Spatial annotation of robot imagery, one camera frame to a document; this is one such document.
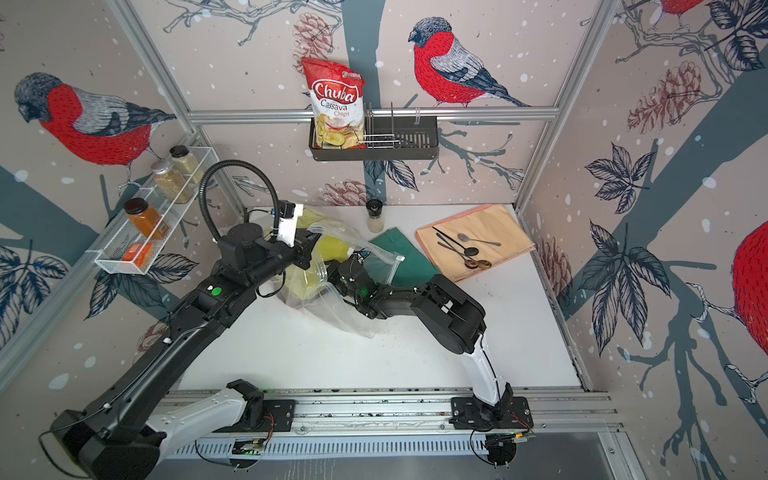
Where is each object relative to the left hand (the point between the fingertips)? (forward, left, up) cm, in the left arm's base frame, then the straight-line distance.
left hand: (324, 224), depth 67 cm
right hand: (+3, +7, -24) cm, 25 cm away
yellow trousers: (-7, +7, -15) cm, 18 cm away
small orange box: (-7, +40, -2) cm, 41 cm away
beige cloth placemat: (+29, -54, -37) cm, 71 cm away
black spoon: (+18, -44, -36) cm, 59 cm away
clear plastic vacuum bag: (-12, 0, -19) cm, 22 cm away
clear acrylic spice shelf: (+12, +48, -5) cm, 49 cm away
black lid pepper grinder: (+30, -9, -26) cm, 40 cm away
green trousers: (+8, -23, -33) cm, 41 cm away
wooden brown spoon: (+11, -47, -34) cm, 59 cm away
